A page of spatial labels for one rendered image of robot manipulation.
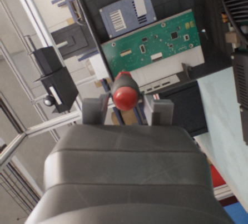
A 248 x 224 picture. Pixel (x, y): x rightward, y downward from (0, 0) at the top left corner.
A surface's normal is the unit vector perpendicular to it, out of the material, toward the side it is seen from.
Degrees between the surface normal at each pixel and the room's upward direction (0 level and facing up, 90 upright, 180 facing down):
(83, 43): 98
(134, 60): 90
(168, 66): 90
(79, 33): 98
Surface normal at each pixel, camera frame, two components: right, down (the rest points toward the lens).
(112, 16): 0.01, 0.29
